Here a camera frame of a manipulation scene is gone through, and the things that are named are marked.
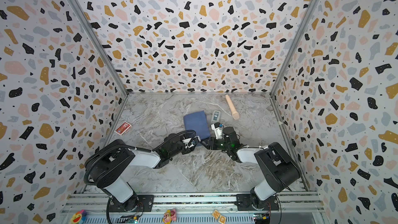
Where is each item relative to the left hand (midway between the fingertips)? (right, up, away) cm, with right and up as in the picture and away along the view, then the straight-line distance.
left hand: (194, 135), depth 89 cm
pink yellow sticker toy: (-8, -32, -21) cm, 39 cm away
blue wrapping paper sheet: (+1, +7, +11) cm, 13 cm away
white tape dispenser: (+13, +10, +14) cm, 22 cm away
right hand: (+4, -2, -3) cm, 6 cm away
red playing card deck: (-47, +3, +11) cm, 48 cm away
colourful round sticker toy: (-50, -33, -20) cm, 63 cm away
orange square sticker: (+15, -34, -20) cm, 42 cm away
